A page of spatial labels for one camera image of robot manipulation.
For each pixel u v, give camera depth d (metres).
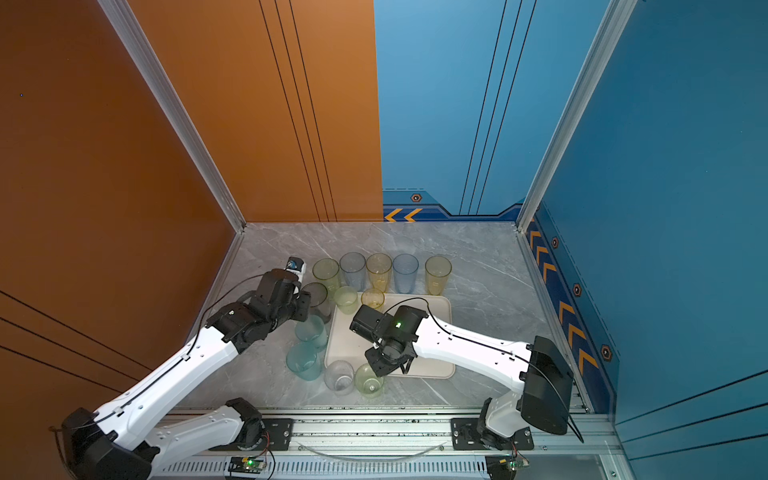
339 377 0.82
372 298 0.95
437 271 0.89
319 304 0.81
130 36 0.72
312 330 0.89
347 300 0.94
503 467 0.70
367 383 0.81
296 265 0.68
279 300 0.58
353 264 0.92
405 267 0.94
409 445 0.73
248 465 0.71
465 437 0.72
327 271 0.96
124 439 0.39
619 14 0.70
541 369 0.41
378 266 0.91
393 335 0.52
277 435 0.73
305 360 0.82
